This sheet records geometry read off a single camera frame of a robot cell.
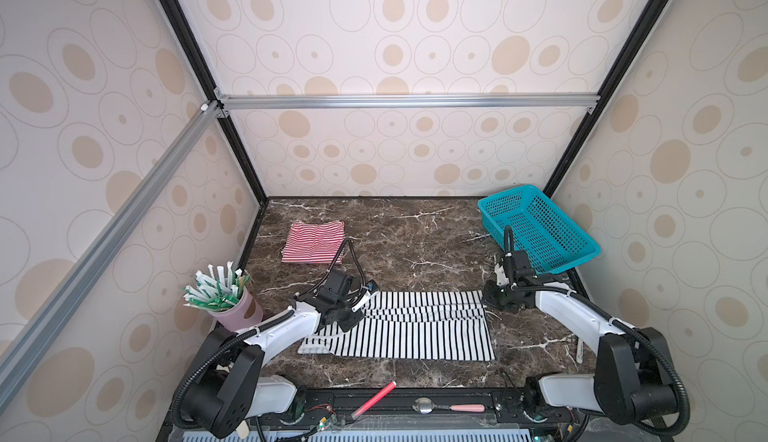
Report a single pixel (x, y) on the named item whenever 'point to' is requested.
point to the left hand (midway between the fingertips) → (363, 304)
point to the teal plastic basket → (540, 227)
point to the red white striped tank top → (314, 242)
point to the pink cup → (246, 314)
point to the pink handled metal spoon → (426, 406)
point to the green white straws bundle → (215, 292)
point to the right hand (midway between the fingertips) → (485, 297)
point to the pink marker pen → (374, 400)
